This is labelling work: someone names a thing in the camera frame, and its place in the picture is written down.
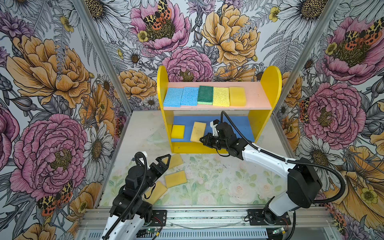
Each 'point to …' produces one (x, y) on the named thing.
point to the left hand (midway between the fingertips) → (168, 164)
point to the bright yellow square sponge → (178, 131)
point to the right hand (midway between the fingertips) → (200, 143)
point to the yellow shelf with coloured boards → (186, 109)
